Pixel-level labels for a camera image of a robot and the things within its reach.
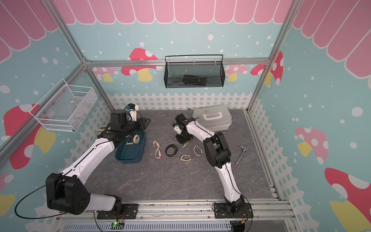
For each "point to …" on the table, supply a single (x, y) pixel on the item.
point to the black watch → (171, 150)
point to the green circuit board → (117, 225)
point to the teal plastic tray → (132, 153)
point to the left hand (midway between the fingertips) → (149, 122)
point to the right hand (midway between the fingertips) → (182, 140)
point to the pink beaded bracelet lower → (160, 154)
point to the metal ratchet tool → (244, 150)
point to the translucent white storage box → (217, 118)
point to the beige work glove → (102, 129)
